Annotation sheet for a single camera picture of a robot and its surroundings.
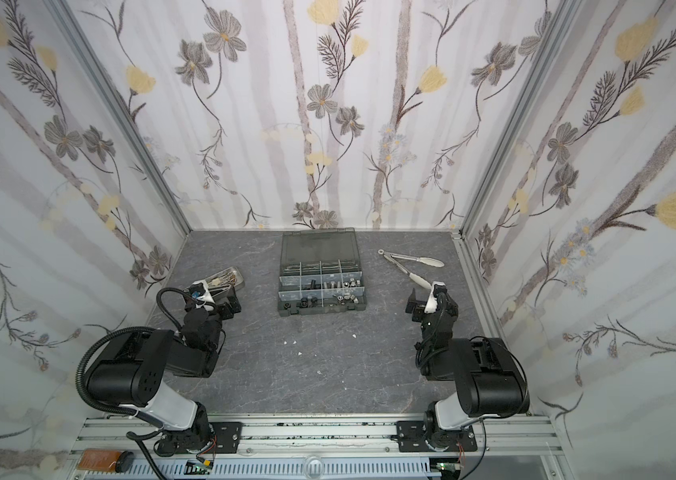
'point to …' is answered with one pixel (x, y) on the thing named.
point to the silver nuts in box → (352, 283)
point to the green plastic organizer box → (320, 272)
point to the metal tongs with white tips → (430, 261)
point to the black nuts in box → (304, 303)
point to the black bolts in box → (314, 286)
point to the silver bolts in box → (332, 284)
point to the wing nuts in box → (347, 296)
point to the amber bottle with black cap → (106, 460)
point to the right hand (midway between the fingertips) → (426, 286)
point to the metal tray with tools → (230, 277)
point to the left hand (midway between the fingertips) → (211, 281)
